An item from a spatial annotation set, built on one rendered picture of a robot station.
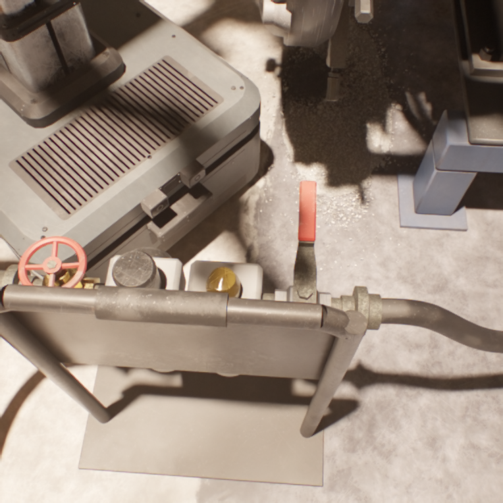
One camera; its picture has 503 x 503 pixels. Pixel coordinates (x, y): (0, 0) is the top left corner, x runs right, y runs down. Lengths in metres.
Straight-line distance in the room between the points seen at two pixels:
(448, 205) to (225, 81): 0.52
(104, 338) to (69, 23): 0.56
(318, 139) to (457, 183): 0.34
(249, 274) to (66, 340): 0.23
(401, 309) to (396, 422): 0.46
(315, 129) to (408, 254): 0.37
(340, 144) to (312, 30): 0.45
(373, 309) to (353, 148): 0.73
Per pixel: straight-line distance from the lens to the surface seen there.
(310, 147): 1.34
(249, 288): 0.65
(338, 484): 1.07
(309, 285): 0.64
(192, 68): 1.14
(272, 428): 1.07
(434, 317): 0.69
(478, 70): 1.18
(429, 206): 1.25
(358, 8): 0.78
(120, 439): 1.09
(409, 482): 1.10
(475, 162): 1.14
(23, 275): 0.66
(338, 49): 1.07
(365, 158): 1.34
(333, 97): 1.10
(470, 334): 0.75
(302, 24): 0.94
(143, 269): 0.62
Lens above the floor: 1.06
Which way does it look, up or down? 62 degrees down
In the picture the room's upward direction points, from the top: straight up
